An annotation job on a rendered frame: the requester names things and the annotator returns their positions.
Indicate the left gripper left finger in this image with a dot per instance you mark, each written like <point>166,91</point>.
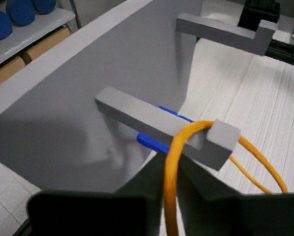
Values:
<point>80,213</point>

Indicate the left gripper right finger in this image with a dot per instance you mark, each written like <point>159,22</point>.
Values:
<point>210,207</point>

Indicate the orange cable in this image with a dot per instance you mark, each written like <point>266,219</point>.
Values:
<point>171,168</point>

